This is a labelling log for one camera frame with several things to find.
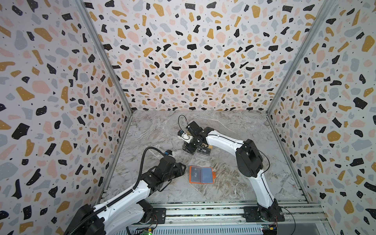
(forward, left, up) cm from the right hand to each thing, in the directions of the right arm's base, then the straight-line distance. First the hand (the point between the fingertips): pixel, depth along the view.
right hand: (186, 145), depth 93 cm
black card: (-17, -6, -5) cm, 19 cm away
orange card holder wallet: (-17, -10, -7) cm, 21 cm away
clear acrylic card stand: (-4, -9, -8) cm, 13 cm away
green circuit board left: (-44, +16, -7) cm, 48 cm away
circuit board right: (-42, -43, -8) cm, 61 cm away
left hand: (-15, -2, +3) cm, 15 cm away
